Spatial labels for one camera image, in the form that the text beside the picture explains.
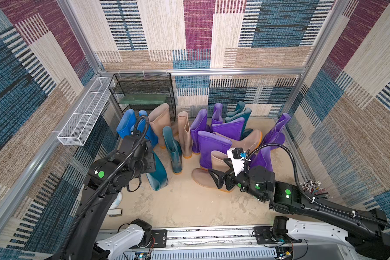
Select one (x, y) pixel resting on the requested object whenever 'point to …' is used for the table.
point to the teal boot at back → (239, 108)
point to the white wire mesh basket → (76, 130)
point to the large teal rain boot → (158, 179)
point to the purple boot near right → (262, 158)
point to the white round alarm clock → (117, 201)
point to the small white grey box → (115, 212)
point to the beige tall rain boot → (159, 117)
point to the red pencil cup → (313, 187)
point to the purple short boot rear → (233, 130)
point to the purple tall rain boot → (199, 124)
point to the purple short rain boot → (208, 142)
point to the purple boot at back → (217, 118)
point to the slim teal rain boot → (175, 150)
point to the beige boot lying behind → (251, 140)
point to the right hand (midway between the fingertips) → (219, 167)
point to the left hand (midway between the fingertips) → (151, 158)
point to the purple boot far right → (277, 135)
